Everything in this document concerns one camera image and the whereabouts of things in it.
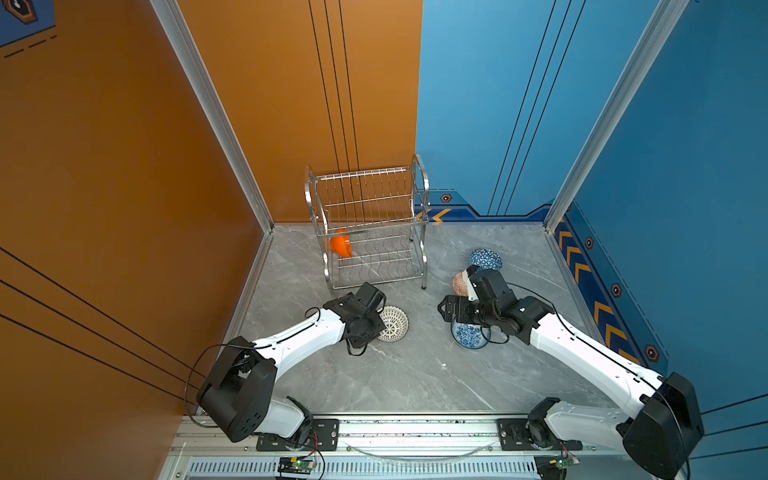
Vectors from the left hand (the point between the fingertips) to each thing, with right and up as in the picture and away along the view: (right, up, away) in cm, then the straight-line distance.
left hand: (383, 328), depth 86 cm
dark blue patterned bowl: (+37, +20, +21) cm, 47 cm away
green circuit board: (-20, -28, -16) cm, 38 cm away
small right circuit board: (+44, -27, -17) cm, 54 cm away
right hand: (+18, +7, -6) cm, 20 cm away
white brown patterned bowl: (+4, 0, +3) cm, 5 cm away
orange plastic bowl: (-14, +25, +12) cm, 32 cm away
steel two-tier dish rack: (-3, +30, -4) cm, 30 cm away
